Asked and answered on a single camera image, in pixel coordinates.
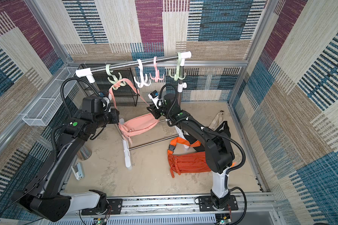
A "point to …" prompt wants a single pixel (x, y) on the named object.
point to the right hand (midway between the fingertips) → (151, 107)
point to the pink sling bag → (131, 126)
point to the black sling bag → (223, 130)
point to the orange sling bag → (193, 162)
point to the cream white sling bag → (217, 121)
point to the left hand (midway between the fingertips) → (118, 111)
